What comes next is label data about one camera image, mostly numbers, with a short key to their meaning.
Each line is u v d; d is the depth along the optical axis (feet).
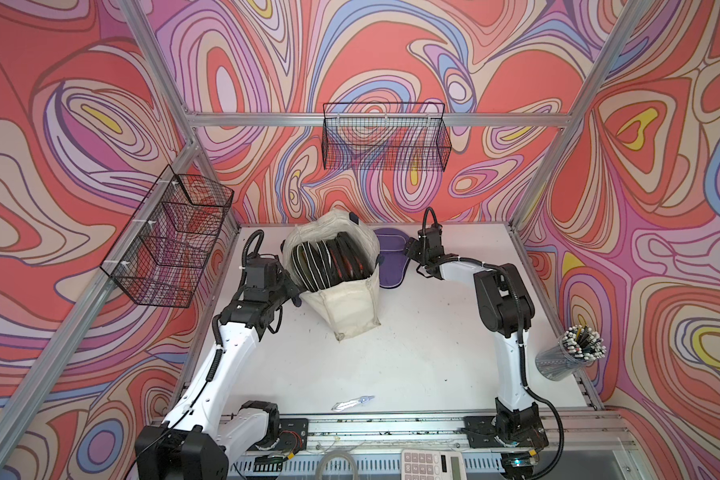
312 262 2.89
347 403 2.59
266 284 1.98
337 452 2.37
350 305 2.58
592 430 2.47
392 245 3.74
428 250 2.76
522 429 2.11
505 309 1.92
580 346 2.31
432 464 2.26
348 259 2.94
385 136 3.15
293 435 2.38
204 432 1.28
